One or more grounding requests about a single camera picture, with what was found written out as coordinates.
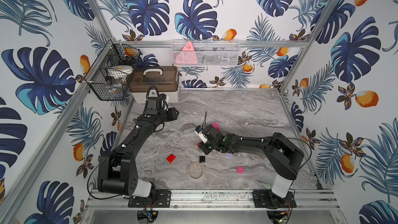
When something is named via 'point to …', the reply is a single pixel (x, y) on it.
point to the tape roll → (196, 170)
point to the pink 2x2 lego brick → (215, 125)
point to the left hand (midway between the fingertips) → (175, 109)
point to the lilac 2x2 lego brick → (229, 155)
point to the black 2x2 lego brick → (202, 159)
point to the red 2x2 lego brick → (171, 158)
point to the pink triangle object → (187, 56)
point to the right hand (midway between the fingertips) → (201, 143)
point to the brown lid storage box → (165, 78)
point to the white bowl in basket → (122, 70)
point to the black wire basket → (109, 78)
